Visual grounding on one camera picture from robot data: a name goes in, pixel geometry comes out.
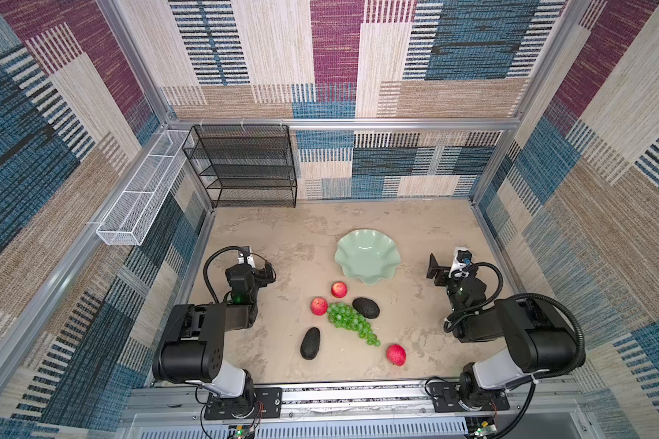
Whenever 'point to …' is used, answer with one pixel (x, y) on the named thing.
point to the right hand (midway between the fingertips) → (446, 257)
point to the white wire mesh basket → (133, 214)
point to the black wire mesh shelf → (244, 165)
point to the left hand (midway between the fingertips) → (251, 259)
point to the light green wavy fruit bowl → (367, 255)
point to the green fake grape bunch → (341, 315)
